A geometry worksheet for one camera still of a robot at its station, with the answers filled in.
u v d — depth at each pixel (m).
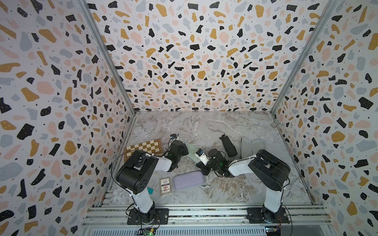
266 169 0.51
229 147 1.00
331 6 0.71
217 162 0.74
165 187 0.82
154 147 0.97
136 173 0.49
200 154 0.82
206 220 0.73
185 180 0.82
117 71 0.95
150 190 0.82
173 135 0.88
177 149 0.75
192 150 0.95
